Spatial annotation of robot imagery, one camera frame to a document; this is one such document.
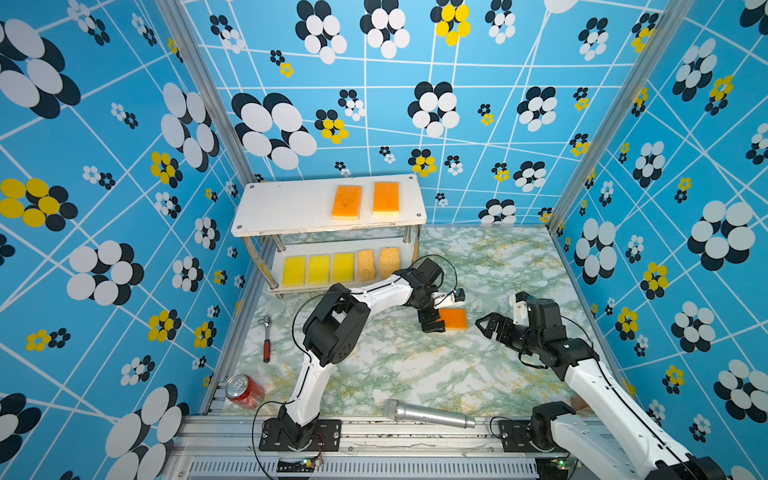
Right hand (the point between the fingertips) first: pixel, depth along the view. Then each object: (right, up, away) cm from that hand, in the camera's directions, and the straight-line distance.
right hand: (490, 327), depth 83 cm
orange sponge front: (-8, +1, +9) cm, 12 cm away
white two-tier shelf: (-61, +28, +36) cm, 76 cm away
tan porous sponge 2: (-36, +16, +14) cm, 42 cm away
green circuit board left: (-48, -30, -12) cm, 58 cm away
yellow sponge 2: (-52, +15, +16) cm, 56 cm away
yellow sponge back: (-60, +15, +16) cm, 64 cm away
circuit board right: (+10, -30, -13) cm, 34 cm away
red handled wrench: (-65, -6, +6) cm, 66 cm away
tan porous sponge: (-28, +18, +16) cm, 37 cm away
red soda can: (-63, -12, -12) cm, 65 cm away
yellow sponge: (-44, +16, +17) cm, 50 cm away
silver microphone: (-26, -19, -9) cm, 33 cm away
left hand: (-12, +2, +11) cm, 16 cm away
